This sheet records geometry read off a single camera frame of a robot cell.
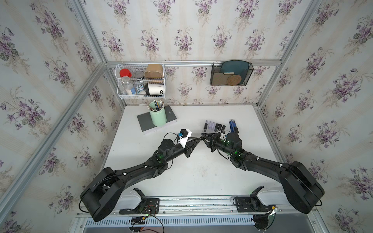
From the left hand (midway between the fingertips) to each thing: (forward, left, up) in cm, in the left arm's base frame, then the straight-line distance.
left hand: (200, 142), depth 74 cm
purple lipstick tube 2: (+21, -9, -12) cm, 26 cm away
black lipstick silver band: (+20, -13, -14) cm, 27 cm away
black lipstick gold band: (+21, -6, -13) cm, 25 cm away
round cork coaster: (+45, -26, +8) cm, 52 cm away
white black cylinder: (+37, +28, +5) cm, 47 cm away
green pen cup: (+24, +26, -1) cm, 35 cm away
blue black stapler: (+23, -27, -17) cm, 40 cm away
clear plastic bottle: (+34, +44, +11) cm, 56 cm away
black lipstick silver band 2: (+19, -15, -12) cm, 27 cm away
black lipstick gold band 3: (+3, -1, -1) cm, 3 cm away
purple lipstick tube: (+23, -7, -11) cm, 26 cm away
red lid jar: (+44, +47, +13) cm, 66 cm away
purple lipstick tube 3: (+20, -11, -13) cm, 26 cm away
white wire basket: (+41, +36, +9) cm, 56 cm away
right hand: (+5, -1, 0) cm, 5 cm away
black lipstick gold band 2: (+18, -18, -12) cm, 28 cm away
